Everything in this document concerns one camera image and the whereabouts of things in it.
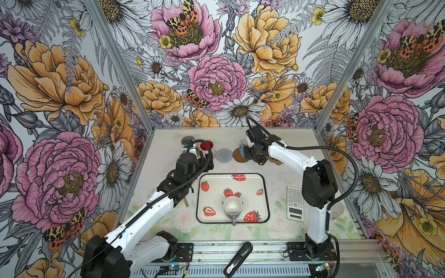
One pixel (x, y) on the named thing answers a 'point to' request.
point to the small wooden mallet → (186, 201)
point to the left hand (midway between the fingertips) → (203, 159)
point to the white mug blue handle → (244, 142)
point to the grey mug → (187, 139)
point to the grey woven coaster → (224, 155)
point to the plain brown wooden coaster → (237, 157)
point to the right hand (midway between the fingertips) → (248, 159)
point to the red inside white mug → (204, 147)
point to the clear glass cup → (336, 209)
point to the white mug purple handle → (233, 205)
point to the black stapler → (237, 259)
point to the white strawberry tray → (253, 189)
